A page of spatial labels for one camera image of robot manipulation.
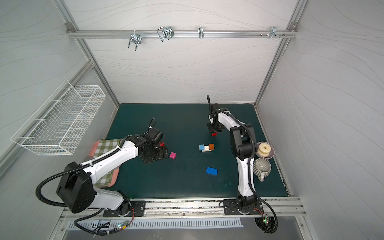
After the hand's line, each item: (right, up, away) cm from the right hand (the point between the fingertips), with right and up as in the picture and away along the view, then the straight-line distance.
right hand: (214, 129), depth 101 cm
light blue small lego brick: (-9, -10, -8) cm, 16 cm away
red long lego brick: (-29, -5, -31) cm, 43 cm away
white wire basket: (-77, +5, -34) cm, 84 cm away
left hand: (-32, -14, -19) cm, 40 cm away
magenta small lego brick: (-27, -15, -11) cm, 33 cm away
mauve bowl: (+32, -13, -14) cm, 38 cm away
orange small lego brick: (-3, -10, -8) cm, 13 cm away
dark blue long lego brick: (-4, -23, -16) cm, 28 cm away
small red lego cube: (0, -3, +2) cm, 4 cm away
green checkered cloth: (-73, -11, -6) cm, 74 cm away
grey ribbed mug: (+26, -22, -15) cm, 37 cm away
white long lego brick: (-6, -11, -8) cm, 15 cm away
